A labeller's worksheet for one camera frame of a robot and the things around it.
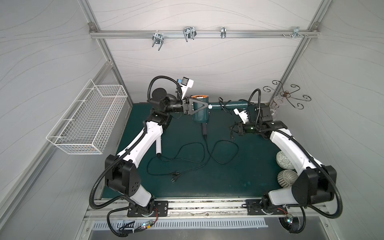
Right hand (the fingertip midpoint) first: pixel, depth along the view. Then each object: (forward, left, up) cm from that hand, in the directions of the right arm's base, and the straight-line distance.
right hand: (230, 127), depth 81 cm
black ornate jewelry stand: (+17, -33, +9) cm, 38 cm away
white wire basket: (-10, +70, +11) cm, 71 cm away
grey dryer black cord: (-6, +10, -21) cm, 24 cm away
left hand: (-6, +14, +22) cm, 27 cm away
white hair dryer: (-4, +43, -17) cm, 46 cm away
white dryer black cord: (-19, +30, -20) cm, 41 cm away
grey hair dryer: (+10, +14, -18) cm, 25 cm away
